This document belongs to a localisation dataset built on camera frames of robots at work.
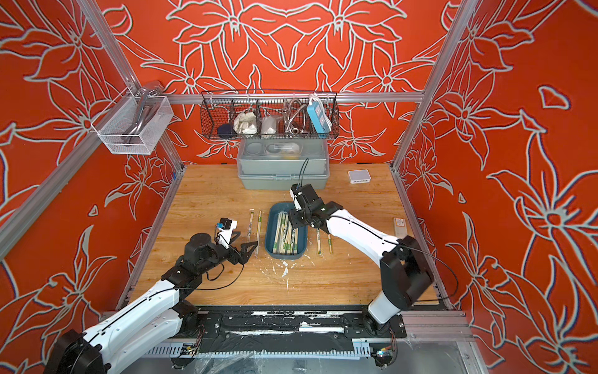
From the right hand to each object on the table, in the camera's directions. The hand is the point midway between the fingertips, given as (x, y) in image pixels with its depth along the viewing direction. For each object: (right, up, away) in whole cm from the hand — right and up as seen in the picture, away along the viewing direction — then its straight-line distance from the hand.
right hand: (288, 216), depth 84 cm
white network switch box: (+35, +16, +30) cm, 49 cm away
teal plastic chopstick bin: (-7, -2, +12) cm, 15 cm away
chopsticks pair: (+12, -11, +8) cm, 18 cm away
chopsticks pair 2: (-13, -8, +10) cm, 18 cm away
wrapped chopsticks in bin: (-1, -11, +8) cm, 13 cm away
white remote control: (+47, -6, +10) cm, 48 cm away
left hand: (-14, -7, -4) cm, 16 cm away
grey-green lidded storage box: (-6, +21, +18) cm, 28 cm away
